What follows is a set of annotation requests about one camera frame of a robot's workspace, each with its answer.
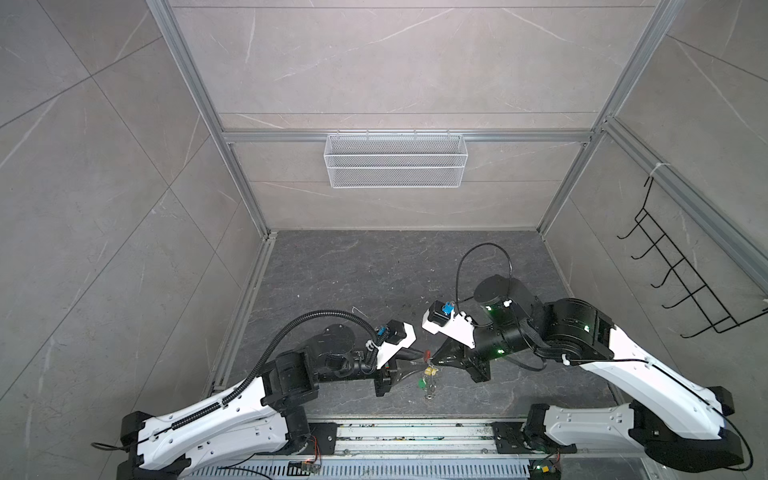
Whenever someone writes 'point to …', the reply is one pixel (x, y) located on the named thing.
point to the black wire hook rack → (710, 307)
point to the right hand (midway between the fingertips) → (435, 355)
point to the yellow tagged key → (431, 371)
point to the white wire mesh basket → (395, 161)
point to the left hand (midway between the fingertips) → (423, 354)
